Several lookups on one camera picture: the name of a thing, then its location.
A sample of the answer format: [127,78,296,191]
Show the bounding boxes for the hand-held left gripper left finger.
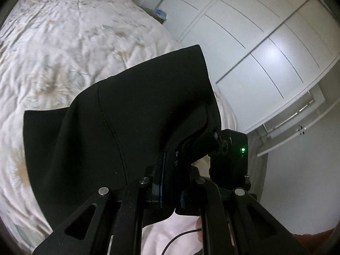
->
[32,153,171,255]

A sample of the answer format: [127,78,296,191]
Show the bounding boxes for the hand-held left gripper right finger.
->
[173,151,311,255]

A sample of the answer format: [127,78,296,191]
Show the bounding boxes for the black pants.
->
[23,44,222,234]

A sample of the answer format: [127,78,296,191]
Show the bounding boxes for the white cloth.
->
[140,209,204,255]

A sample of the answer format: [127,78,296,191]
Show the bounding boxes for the white door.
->
[257,84,340,158]

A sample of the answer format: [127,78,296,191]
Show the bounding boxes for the white wardrobe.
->
[157,0,340,134]

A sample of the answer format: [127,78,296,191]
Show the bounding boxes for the floral duvet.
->
[0,0,238,246]

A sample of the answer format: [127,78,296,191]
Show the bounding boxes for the black cable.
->
[161,228,202,255]

